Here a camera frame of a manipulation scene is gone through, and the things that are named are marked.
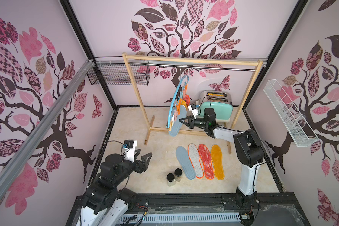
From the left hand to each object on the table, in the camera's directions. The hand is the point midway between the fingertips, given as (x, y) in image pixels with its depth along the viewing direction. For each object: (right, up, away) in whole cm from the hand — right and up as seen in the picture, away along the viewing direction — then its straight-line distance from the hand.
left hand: (145, 156), depth 67 cm
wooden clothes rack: (-5, +13, +40) cm, 42 cm away
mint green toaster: (+49, +31, +36) cm, 68 cm away
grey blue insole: (+21, -10, +23) cm, 33 cm away
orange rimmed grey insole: (+28, -9, +23) cm, 38 cm away
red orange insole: (+35, -7, +24) cm, 43 cm away
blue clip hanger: (+16, +29, +19) cm, 38 cm away
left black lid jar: (+12, -14, +7) cm, 20 cm away
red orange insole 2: (+23, +31, +21) cm, 44 cm away
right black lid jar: (+16, -12, +8) cm, 22 cm away
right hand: (+18, +17, +22) cm, 33 cm away
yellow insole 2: (+20, +28, +18) cm, 39 cm away
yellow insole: (+43, -9, +23) cm, 49 cm away
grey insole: (+16, +14, +21) cm, 30 cm away
